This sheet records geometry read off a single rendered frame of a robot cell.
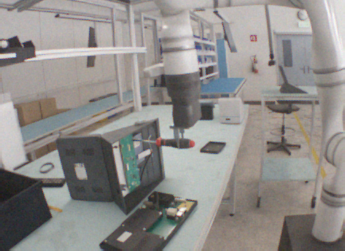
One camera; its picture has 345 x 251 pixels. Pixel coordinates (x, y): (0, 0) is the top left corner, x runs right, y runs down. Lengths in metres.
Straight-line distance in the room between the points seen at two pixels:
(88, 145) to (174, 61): 0.33
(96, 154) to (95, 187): 0.11
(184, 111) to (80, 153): 0.32
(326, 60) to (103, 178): 0.64
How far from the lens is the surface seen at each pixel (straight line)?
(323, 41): 0.56
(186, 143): 0.58
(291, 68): 7.19
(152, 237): 0.54
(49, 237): 0.66
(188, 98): 0.51
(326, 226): 0.75
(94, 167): 0.69
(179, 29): 0.50
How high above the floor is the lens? 1.38
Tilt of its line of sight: 14 degrees down
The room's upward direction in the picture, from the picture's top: 5 degrees counter-clockwise
